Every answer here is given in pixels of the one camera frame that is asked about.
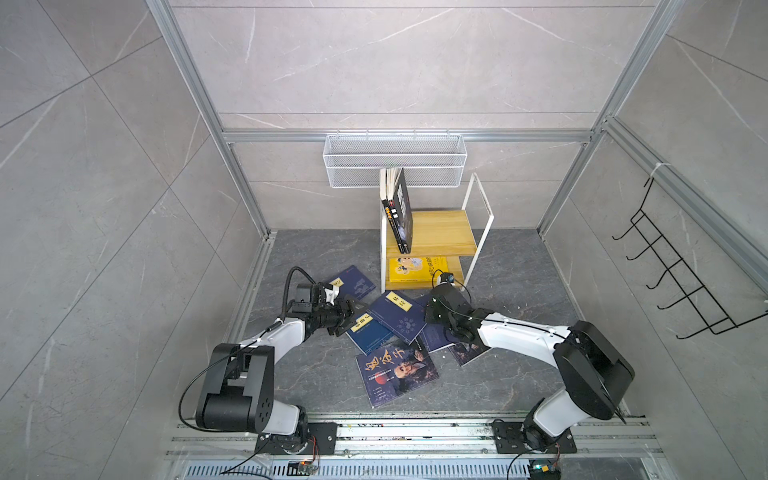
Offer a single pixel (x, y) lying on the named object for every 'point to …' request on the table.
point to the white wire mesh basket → (353, 161)
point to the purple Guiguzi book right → (466, 351)
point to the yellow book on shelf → (416, 269)
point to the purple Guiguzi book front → (393, 371)
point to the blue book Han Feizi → (369, 334)
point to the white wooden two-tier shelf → (457, 234)
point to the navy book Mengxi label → (436, 337)
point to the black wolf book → (404, 214)
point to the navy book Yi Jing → (406, 318)
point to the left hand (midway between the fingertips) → (362, 307)
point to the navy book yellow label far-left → (352, 282)
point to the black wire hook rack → (702, 301)
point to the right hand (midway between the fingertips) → (426, 302)
